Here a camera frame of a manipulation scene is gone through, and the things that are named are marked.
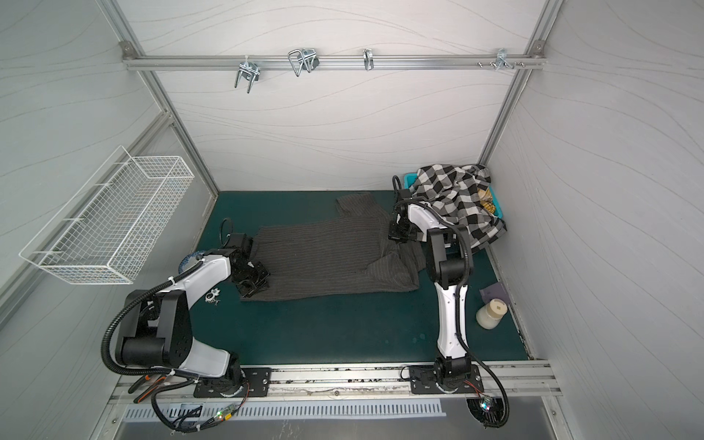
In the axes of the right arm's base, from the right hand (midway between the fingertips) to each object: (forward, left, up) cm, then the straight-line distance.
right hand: (402, 233), depth 104 cm
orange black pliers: (-56, +69, +2) cm, 88 cm away
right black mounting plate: (-49, -4, -2) cm, 49 cm away
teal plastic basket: (+23, -3, +8) cm, 25 cm away
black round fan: (-54, -21, -5) cm, 58 cm away
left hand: (-22, +44, +2) cm, 49 cm away
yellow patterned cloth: (+12, -32, +7) cm, 35 cm away
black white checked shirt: (+14, -20, +10) cm, 26 cm away
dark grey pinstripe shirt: (-9, +19, -2) cm, 21 cm away
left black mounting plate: (-52, +41, -1) cm, 66 cm away
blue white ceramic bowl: (-18, +75, +4) cm, 77 cm away
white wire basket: (-26, +79, +31) cm, 88 cm away
